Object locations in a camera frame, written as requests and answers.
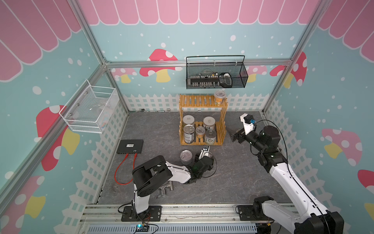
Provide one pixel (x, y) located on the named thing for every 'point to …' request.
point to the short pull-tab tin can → (210, 135)
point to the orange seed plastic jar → (219, 96)
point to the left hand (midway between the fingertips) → (208, 157)
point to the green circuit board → (141, 227)
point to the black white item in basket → (225, 80)
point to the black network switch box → (130, 146)
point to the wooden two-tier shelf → (203, 101)
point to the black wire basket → (203, 75)
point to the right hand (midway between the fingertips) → (234, 122)
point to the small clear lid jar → (200, 131)
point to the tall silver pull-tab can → (189, 131)
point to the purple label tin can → (186, 156)
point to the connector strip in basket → (205, 81)
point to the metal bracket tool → (168, 185)
